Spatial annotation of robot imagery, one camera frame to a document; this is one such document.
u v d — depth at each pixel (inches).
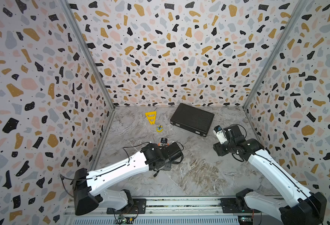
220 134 28.1
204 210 28.9
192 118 42.3
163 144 25.1
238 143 22.9
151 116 44.7
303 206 14.8
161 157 18.8
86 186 15.3
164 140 25.7
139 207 28.8
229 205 29.4
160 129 41.8
